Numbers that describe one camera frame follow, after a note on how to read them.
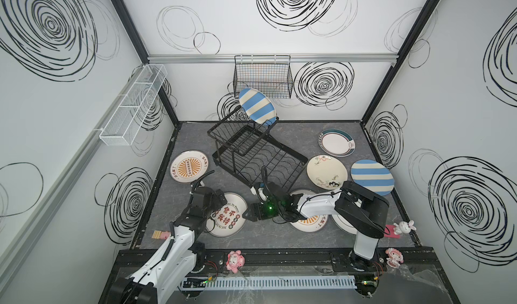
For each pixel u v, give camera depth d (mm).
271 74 963
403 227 749
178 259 516
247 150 772
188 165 1013
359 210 469
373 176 970
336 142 1094
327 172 965
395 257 722
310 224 824
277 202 680
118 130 708
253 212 745
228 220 826
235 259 710
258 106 864
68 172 545
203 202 641
